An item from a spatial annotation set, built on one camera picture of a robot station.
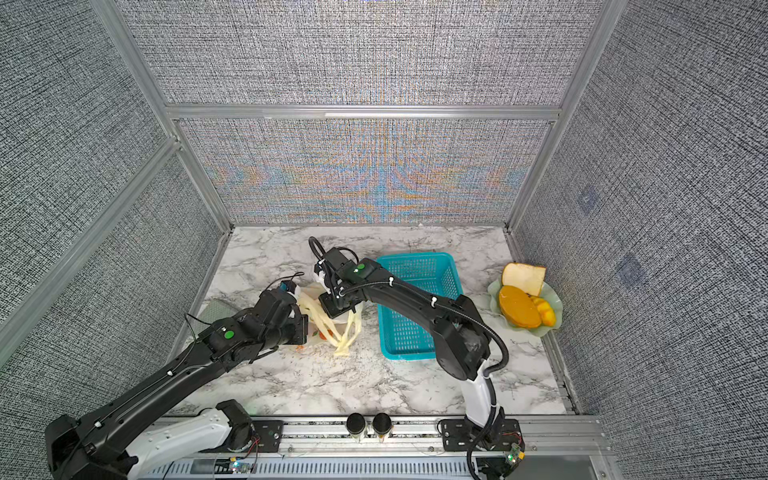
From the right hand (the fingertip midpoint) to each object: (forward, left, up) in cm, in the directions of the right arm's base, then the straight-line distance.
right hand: (326, 302), depth 82 cm
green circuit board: (-36, +20, -13) cm, 43 cm away
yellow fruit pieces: (0, -64, -7) cm, 64 cm away
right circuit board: (-35, -46, -10) cm, 58 cm away
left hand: (-7, +2, +2) cm, 8 cm away
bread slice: (+12, -62, -7) cm, 64 cm away
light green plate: (+9, -68, -10) cm, 69 cm away
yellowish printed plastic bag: (-8, -3, -3) cm, 9 cm away
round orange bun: (+3, -58, -10) cm, 58 cm away
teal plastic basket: (-4, -21, -13) cm, 25 cm away
